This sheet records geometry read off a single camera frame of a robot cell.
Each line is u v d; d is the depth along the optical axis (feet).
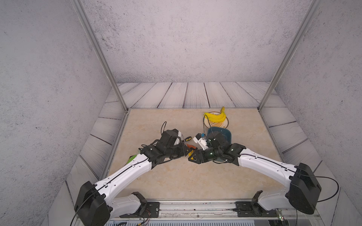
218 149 2.00
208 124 3.67
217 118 3.54
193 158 2.45
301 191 1.30
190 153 2.43
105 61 3.01
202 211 2.43
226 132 3.27
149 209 2.38
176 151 2.16
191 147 3.14
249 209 2.36
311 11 2.34
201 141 2.37
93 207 1.25
